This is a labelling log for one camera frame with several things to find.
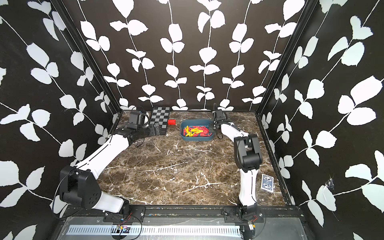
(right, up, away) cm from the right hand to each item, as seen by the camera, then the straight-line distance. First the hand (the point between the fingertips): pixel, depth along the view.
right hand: (211, 125), depth 103 cm
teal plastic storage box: (-2, +1, +8) cm, 8 cm away
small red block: (-30, +2, +14) cm, 33 cm away
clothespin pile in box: (-10, -4, +4) cm, 12 cm away
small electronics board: (-46, -50, -33) cm, 75 cm away
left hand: (-34, -1, -17) cm, 38 cm away
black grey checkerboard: (-38, +8, +12) cm, 41 cm away
